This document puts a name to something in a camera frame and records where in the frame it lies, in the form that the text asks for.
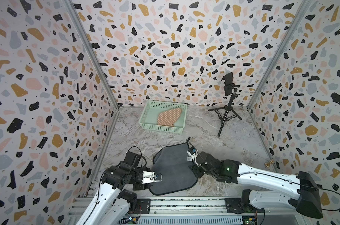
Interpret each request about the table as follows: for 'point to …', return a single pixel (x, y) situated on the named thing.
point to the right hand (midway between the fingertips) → (192, 164)
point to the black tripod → (226, 113)
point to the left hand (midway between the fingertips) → (151, 176)
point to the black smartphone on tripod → (228, 84)
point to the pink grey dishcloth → (173, 162)
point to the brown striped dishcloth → (168, 118)
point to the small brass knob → (268, 164)
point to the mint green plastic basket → (148, 118)
